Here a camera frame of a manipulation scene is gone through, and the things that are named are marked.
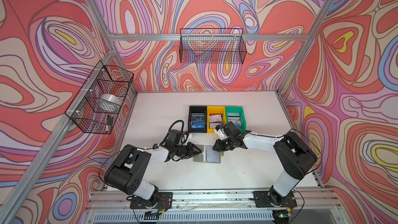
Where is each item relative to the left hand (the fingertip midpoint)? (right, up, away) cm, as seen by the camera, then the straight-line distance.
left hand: (201, 152), depth 85 cm
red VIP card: (+7, +13, +14) cm, 20 cm away
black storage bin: (-2, +23, +16) cm, 28 cm away
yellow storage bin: (+10, +23, +17) cm, 30 cm away
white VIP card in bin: (+9, +18, +16) cm, 26 cm away
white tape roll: (-43, +27, -15) cm, 53 cm away
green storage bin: (+24, +19, +20) cm, 37 cm away
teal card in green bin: (+24, +13, +14) cm, 30 cm away
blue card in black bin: (-2, +13, +14) cm, 19 cm away
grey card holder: (+4, -2, +2) cm, 5 cm away
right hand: (+9, -1, +5) cm, 10 cm away
